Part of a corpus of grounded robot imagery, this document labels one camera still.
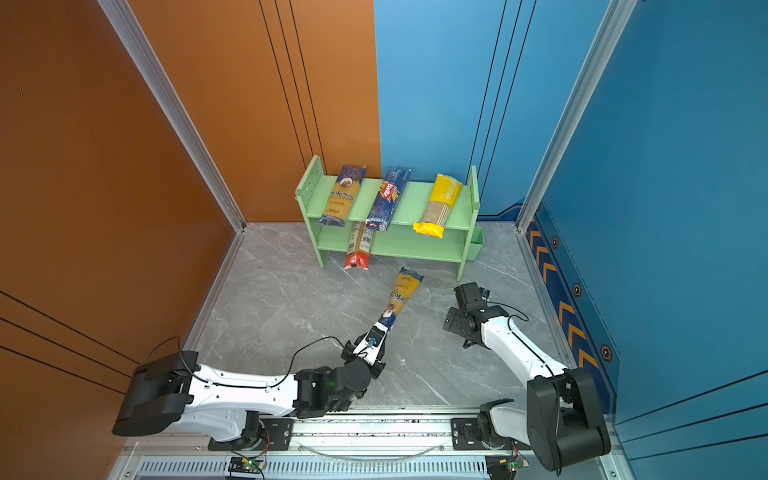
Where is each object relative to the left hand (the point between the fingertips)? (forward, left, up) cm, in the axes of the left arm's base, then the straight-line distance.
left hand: (382, 333), depth 75 cm
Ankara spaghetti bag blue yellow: (+36, +12, +14) cm, 40 cm away
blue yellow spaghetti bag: (+14, -6, 0) cm, 16 cm away
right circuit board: (-26, -30, -16) cm, 42 cm away
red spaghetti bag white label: (+28, +8, +1) cm, 29 cm away
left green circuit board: (-26, +32, -17) cm, 45 cm away
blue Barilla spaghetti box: (+43, -3, +15) cm, 46 cm away
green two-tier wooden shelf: (+35, -26, -3) cm, 43 cm away
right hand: (+7, -23, -12) cm, 27 cm away
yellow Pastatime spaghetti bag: (+37, -18, +15) cm, 44 cm away
